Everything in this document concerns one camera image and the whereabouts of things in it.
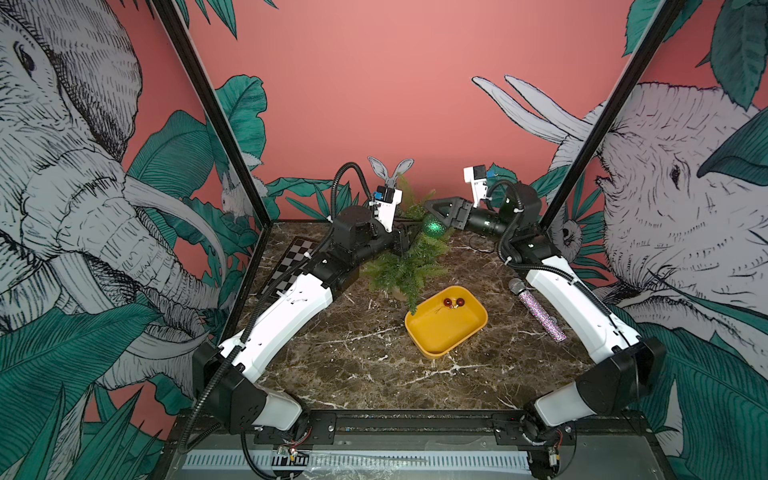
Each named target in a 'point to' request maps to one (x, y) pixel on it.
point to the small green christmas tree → (408, 272)
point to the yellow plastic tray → (446, 321)
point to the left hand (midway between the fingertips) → (420, 220)
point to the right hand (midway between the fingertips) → (427, 205)
